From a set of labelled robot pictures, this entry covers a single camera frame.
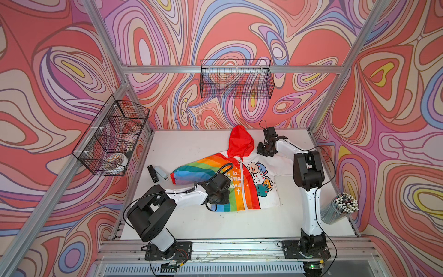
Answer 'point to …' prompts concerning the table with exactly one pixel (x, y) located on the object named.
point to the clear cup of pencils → (342, 205)
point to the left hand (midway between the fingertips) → (230, 200)
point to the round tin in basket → (116, 161)
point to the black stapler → (153, 173)
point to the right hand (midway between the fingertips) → (260, 155)
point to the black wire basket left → (104, 148)
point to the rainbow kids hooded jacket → (255, 180)
